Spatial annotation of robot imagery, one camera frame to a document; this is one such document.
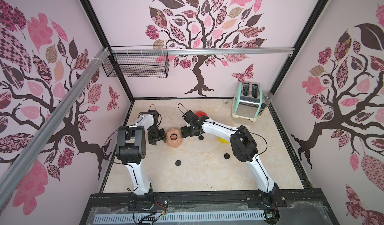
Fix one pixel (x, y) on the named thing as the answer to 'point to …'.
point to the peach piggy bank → (174, 137)
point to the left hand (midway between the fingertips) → (162, 144)
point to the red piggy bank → (200, 113)
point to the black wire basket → (146, 61)
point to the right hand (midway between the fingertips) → (185, 132)
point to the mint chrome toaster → (247, 101)
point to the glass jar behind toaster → (268, 97)
